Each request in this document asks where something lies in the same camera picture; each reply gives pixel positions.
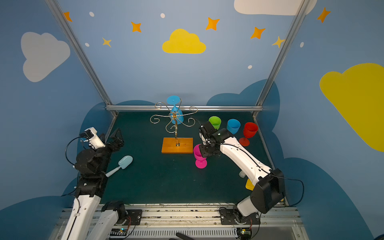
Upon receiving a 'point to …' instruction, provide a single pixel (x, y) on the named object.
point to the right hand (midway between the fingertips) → (207, 150)
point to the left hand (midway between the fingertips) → (110, 131)
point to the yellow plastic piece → (249, 185)
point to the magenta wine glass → (201, 162)
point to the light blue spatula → (123, 162)
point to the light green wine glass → (215, 121)
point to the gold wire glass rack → (171, 126)
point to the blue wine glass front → (233, 126)
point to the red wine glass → (249, 129)
